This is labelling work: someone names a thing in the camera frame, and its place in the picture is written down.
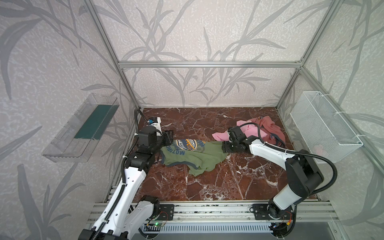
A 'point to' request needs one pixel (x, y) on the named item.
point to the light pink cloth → (249, 130)
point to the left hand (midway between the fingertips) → (173, 127)
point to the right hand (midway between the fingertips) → (226, 143)
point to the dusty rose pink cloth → (275, 135)
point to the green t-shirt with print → (195, 155)
